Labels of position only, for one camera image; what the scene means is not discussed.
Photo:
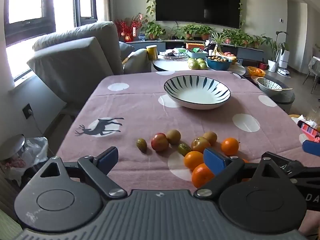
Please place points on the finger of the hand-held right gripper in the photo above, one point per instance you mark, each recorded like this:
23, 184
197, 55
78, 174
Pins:
312, 148

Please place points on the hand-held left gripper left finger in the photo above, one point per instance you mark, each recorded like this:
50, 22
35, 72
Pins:
110, 158

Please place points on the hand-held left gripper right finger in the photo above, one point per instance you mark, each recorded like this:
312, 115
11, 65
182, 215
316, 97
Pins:
215, 160

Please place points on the orange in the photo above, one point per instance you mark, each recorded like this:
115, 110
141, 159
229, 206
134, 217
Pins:
201, 176
193, 160
245, 160
230, 146

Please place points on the round yellow brown fruit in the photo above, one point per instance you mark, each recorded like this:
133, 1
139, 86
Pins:
211, 137

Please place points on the small green fruit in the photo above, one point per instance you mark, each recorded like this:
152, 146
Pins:
184, 149

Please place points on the small olive brown fruit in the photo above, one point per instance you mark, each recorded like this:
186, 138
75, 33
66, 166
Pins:
141, 145

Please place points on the brown kiwi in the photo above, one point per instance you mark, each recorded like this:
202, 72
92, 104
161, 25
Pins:
173, 136

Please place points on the small red yellow apple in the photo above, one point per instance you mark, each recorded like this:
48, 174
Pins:
159, 142

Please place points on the white bowl with dark stripes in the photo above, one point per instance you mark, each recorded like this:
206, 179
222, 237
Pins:
197, 96

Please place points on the person's right forearm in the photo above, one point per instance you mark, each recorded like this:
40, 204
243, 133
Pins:
311, 223

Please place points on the smartphone with lit screen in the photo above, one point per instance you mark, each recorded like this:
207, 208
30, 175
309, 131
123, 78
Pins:
310, 130

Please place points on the white tissue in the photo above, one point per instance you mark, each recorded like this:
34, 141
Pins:
301, 119

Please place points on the pink dotted tablecloth with deer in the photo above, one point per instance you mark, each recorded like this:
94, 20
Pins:
140, 110

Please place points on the dark round side table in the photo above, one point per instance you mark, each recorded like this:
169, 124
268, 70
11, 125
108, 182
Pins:
285, 97

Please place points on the wooden spoon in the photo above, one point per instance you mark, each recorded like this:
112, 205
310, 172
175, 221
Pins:
285, 89

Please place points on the small striped bowl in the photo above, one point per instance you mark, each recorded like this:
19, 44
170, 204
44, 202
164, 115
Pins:
267, 83

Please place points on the dining chair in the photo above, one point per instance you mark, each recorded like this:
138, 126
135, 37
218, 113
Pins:
313, 67

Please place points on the trash bin with plastic bag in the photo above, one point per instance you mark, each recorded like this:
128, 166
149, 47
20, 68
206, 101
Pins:
27, 152

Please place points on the white floor appliance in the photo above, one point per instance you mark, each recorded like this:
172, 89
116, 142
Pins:
284, 60

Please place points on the orange basket of tangerines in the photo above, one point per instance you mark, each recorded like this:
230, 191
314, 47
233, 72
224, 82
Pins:
256, 72

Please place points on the green apple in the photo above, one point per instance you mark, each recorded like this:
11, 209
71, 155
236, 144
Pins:
200, 60
203, 66
192, 64

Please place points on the red pot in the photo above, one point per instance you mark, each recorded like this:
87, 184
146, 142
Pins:
263, 66

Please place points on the blue bowl of kiwis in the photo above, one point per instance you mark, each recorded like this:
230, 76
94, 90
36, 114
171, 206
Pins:
218, 64

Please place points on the light grey pillow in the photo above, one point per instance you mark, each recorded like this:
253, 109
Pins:
137, 62

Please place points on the tall plant in white pot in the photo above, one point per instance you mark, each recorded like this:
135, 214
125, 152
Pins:
273, 52

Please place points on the round white coffee table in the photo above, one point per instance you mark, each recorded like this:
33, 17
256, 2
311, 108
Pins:
172, 66

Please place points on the grey sofa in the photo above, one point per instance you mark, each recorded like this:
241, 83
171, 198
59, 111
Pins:
75, 60

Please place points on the bunch of bananas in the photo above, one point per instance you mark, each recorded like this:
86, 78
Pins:
221, 53

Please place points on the teal container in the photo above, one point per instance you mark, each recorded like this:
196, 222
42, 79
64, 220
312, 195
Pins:
197, 54

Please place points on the grey blue pillow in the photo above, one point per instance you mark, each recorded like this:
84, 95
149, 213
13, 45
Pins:
126, 50

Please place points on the glass tray with snacks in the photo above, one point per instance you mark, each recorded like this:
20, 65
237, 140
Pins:
173, 55

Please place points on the yellow canister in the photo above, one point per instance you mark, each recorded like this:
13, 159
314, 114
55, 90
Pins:
151, 53

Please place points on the dark television console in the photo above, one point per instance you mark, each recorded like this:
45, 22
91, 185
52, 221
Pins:
250, 51

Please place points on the orange box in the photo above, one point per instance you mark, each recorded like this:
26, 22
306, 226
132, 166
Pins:
195, 46

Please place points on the spider plant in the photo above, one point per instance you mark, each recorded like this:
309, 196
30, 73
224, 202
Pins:
220, 38

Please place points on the row of potted plants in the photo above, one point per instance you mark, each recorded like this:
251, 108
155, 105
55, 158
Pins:
240, 38

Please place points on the potted green plant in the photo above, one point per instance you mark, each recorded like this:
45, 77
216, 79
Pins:
153, 30
205, 32
190, 31

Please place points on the red festive decoration plant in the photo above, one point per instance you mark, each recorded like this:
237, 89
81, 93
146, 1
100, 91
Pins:
130, 27

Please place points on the hanging green vine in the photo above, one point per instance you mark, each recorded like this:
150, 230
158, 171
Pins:
242, 12
151, 0

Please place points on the dark framed window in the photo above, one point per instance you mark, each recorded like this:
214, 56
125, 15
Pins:
47, 10
86, 5

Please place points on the black wall socket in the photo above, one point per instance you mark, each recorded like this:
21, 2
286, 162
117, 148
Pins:
27, 111

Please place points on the black wall television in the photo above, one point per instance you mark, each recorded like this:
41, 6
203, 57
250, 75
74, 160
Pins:
197, 2

